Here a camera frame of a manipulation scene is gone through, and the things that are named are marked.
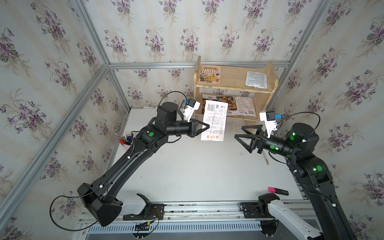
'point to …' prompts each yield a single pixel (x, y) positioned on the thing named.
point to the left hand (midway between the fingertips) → (210, 128)
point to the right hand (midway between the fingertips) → (242, 133)
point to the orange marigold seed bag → (231, 100)
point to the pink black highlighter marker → (274, 190)
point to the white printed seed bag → (245, 106)
